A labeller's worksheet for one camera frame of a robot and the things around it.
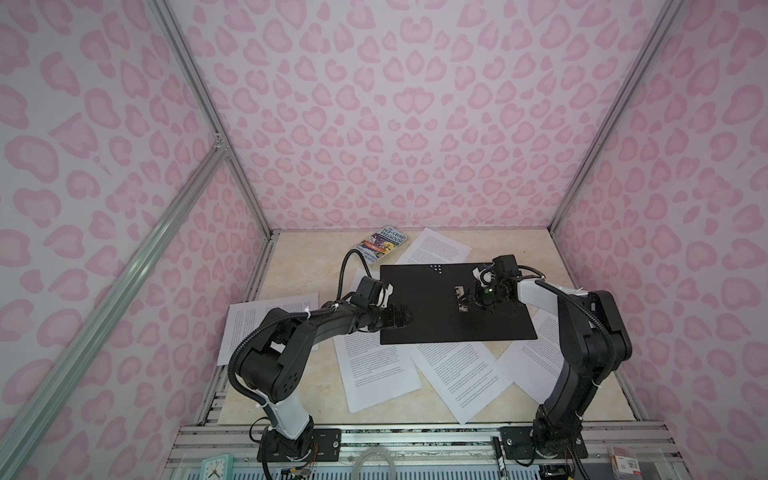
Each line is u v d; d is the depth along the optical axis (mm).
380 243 1136
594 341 497
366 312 751
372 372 859
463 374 841
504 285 761
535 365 866
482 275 889
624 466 687
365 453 700
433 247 1160
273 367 473
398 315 833
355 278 786
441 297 1003
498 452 719
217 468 691
